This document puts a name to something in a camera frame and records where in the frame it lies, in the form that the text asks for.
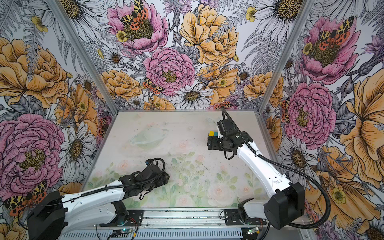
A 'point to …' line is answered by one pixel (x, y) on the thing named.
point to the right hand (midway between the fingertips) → (215, 149)
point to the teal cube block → (215, 134)
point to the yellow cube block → (211, 133)
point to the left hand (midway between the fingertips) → (163, 182)
